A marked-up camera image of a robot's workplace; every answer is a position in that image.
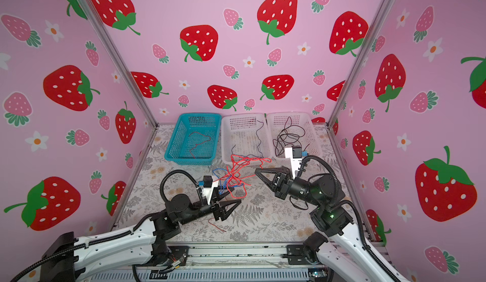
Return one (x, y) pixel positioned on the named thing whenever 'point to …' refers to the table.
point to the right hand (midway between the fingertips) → (255, 175)
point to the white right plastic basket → (311, 146)
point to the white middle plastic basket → (245, 138)
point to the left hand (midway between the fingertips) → (236, 196)
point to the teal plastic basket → (195, 138)
